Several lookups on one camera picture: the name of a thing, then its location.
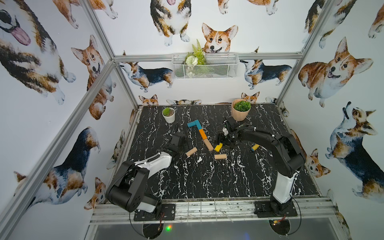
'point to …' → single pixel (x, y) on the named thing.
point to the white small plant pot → (171, 118)
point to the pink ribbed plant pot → (240, 116)
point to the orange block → (202, 134)
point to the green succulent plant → (242, 106)
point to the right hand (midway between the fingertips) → (216, 144)
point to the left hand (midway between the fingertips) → (186, 139)
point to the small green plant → (166, 111)
